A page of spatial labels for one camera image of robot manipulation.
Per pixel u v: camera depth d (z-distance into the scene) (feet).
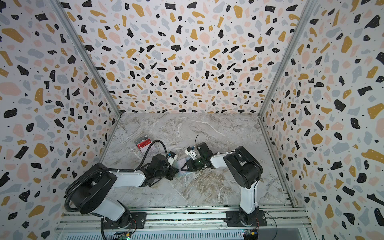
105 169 1.62
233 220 2.41
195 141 3.57
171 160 2.72
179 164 3.00
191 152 2.84
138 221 2.39
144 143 3.20
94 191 1.44
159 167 2.36
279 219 2.49
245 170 1.69
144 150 3.11
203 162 2.56
